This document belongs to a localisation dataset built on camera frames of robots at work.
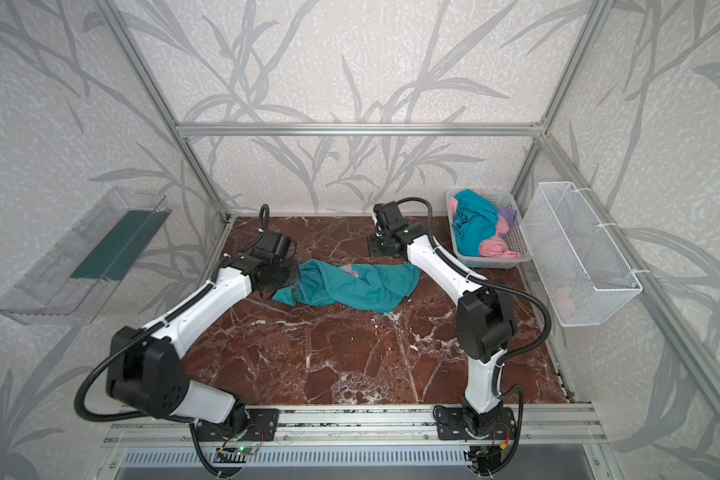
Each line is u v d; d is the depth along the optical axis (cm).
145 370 42
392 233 68
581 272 62
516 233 107
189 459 77
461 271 53
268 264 65
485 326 49
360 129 97
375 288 97
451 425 73
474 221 105
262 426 72
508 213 111
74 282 64
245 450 70
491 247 103
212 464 70
